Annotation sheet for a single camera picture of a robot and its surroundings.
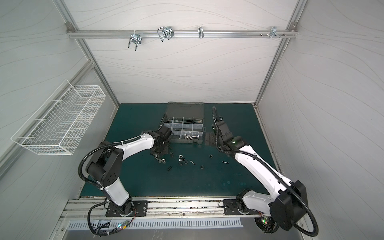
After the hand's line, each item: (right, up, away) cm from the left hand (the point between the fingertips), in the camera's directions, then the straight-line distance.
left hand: (165, 150), depth 92 cm
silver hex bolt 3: (+21, +8, +6) cm, 23 cm away
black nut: (+29, -3, -2) cm, 29 cm away
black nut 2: (+23, -9, -6) cm, 25 cm away
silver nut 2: (0, -5, -4) cm, 7 cm away
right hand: (+32, +13, -11) cm, 36 cm away
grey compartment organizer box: (+12, +19, +20) cm, 30 cm away
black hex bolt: (+4, -2, -1) cm, 5 cm away
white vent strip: (+17, -30, -22) cm, 41 cm away
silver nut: (-6, -3, -2) cm, 7 cm away
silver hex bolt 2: (+17, +7, +6) cm, 19 cm away
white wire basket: (-45, +17, -24) cm, 53 cm away
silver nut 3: (+10, -4, -2) cm, 11 cm away
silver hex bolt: (+14, +7, +6) cm, 17 cm away
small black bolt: (+4, -9, -6) cm, 12 cm away
